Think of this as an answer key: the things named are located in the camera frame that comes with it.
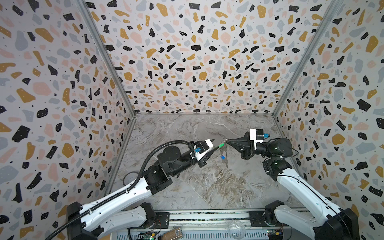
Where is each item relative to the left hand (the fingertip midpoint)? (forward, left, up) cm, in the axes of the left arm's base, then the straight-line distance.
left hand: (216, 140), depth 57 cm
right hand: (0, -5, -1) cm, 5 cm away
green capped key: (0, -2, -3) cm, 4 cm away
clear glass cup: (-25, -11, -39) cm, 48 cm away
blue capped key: (+14, -9, -40) cm, 43 cm away
